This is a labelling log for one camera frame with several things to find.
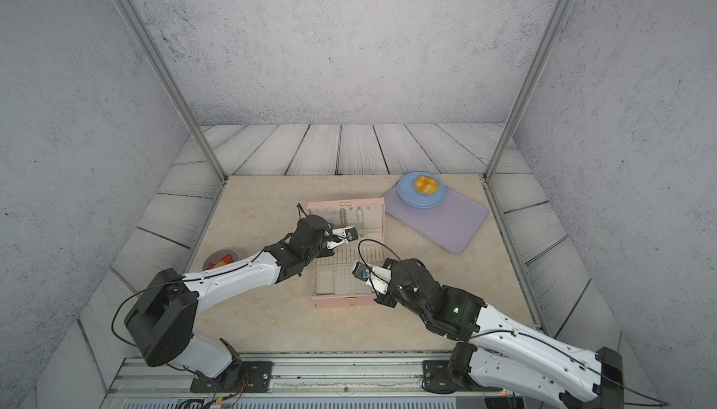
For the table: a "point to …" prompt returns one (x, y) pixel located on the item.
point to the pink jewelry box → (334, 283)
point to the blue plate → (408, 193)
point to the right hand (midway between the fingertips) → (374, 266)
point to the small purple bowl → (219, 257)
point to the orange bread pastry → (426, 184)
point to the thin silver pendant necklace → (362, 220)
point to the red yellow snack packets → (227, 260)
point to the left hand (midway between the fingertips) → (334, 225)
